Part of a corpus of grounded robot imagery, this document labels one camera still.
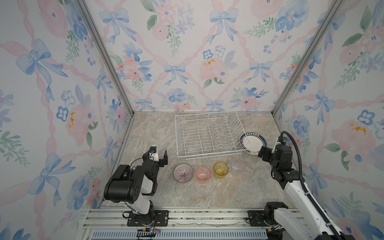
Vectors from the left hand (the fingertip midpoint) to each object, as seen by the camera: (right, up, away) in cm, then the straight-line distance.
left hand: (157, 149), depth 90 cm
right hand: (+64, +2, -8) cm, 65 cm away
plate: (+61, +3, +12) cm, 63 cm away
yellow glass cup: (+38, -12, 0) cm, 40 cm away
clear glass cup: (+49, -11, +1) cm, 50 cm away
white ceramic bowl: (+15, -14, -2) cm, 21 cm away
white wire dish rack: (+29, +8, +17) cm, 34 cm away
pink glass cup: (+27, -15, -2) cm, 31 cm away
